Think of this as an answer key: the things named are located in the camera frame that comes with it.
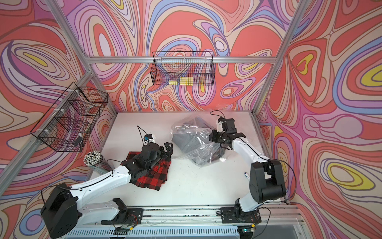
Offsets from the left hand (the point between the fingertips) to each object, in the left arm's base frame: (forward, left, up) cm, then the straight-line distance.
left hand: (169, 147), depth 81 cm
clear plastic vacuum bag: (+30, -26, -8) cm, 41 cm away
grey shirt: (+11, -13, -7) cm, 18 cm away
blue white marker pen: (-10, -45, -15) cm, 49 cm away
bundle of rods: (-9, +37, +2) cm, 38 cm away
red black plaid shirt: (-12, +8, -14) cm, 20 cm away
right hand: (+8, -24, -4) cm, 25 cm away
